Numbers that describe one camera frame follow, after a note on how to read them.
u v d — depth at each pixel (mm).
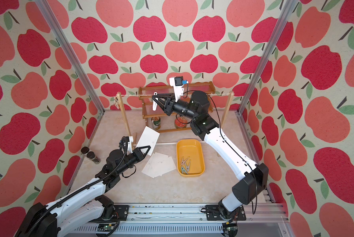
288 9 702
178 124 1077
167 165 935
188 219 733
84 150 868
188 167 887
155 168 891
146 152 754
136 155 697
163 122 1131
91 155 854
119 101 676
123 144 711
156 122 1014
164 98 555
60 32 783
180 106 555
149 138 818
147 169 892
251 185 404
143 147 754
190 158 938
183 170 882
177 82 523
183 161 909
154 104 601
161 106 577
